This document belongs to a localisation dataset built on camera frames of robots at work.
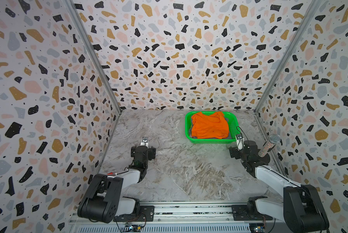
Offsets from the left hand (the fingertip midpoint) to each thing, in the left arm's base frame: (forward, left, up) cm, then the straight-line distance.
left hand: (144, 146), depth 91 cm
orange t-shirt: (+17, -47, -1) cm, 50 cm away
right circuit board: (-42, -60, -9) cm, 74 cm away
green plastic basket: (+19, -61, -1) cm, 64 cm away
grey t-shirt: (+12, -29, -1) cm, 32 cm away
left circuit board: (-41, +2, -8) cm, 42 cm away
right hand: (-1, -60, +1) cm, 60 cm away
